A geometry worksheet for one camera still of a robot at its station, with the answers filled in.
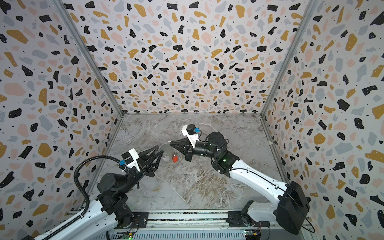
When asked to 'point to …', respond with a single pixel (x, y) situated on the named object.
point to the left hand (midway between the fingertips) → (158, 149)
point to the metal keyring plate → (167, 151)
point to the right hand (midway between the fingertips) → (170, 142)
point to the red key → (175, 158)
